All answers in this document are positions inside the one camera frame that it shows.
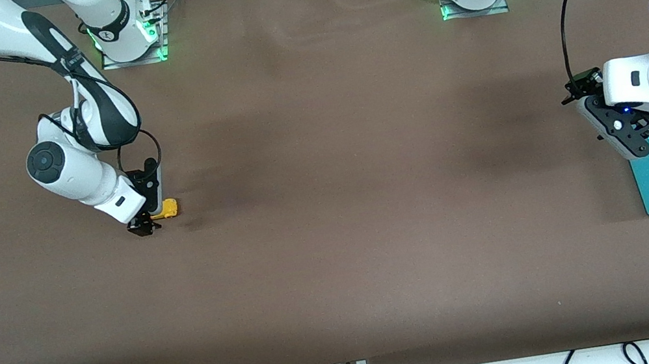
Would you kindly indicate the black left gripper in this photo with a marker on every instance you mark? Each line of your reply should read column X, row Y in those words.
column 585, row 83

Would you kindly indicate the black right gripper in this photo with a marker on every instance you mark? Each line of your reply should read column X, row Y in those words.
column 141, row 226

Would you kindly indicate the brown table mat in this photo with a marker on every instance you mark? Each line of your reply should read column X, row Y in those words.
column 331, row 220

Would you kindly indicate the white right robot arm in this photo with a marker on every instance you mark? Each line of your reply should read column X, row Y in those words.
column 66, row 172

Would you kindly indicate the yellow beetle toy car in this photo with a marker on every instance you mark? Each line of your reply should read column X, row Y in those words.
column 169, row 208

